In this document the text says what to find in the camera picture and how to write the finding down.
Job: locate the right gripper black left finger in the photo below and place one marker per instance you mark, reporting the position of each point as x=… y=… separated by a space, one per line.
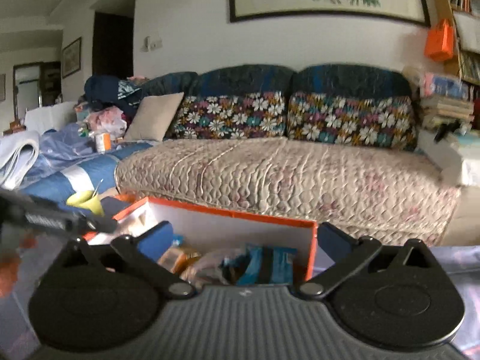
x=141 y=253

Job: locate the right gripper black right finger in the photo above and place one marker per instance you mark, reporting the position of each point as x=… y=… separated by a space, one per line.
x=349 y=255

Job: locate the blue plaid tablecloth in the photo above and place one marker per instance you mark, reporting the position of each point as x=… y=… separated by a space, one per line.
x=18 y=340

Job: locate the orange cardboard box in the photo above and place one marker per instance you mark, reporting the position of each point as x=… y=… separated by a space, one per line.
x=206 y=228

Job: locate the blue striped blanket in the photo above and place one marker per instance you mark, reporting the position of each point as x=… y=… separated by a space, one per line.
x=67 y=163

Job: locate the sofa with quilted cover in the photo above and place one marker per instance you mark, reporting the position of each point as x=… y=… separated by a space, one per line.
x=390 y=194

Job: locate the blue snack packet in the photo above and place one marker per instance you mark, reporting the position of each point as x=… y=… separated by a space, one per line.
x=260 y=265

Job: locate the orange white bottle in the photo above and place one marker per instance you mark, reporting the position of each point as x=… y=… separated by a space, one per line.
x=103 y=142

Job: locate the pink plastic bag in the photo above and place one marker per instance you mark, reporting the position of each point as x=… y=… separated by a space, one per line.
x=110 y=120

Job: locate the beige pillow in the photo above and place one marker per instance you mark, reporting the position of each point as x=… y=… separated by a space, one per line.
x=153 y=117

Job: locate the right floral cushion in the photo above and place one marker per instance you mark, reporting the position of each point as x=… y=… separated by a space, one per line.
x=385 y=123

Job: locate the floral cushion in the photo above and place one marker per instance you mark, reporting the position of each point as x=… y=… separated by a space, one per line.
x=385 y=123
x=235 y=117

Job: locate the white box beside sofa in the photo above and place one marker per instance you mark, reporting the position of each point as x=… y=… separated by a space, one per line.
x=458 y=165

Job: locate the left floral cushion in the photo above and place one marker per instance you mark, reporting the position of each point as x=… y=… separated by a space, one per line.
x=235 y=117

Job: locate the small framed picture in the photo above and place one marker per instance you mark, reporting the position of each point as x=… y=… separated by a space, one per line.
x=71 y=58

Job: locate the stack of books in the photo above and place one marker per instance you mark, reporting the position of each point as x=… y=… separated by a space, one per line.
x=440 y=100

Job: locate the orange paper bag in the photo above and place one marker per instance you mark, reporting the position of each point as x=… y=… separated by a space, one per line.
x=440 y=42

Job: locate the wooden bookshelf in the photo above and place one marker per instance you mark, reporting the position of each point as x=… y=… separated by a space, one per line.
x=463 y=16

